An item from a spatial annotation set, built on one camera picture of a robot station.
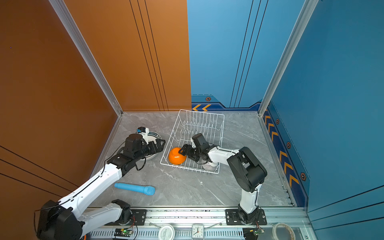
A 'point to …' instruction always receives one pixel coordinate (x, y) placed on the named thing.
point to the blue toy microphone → (146, 189)
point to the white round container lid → (166, 232)
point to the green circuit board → (124, 233)
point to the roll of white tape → (274, 231)
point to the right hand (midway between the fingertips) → (181, 154)
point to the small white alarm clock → (197, 231)
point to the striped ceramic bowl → (209, 166)
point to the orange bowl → (176, 158)
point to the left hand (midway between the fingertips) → (160, 141)
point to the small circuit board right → (252, 233)
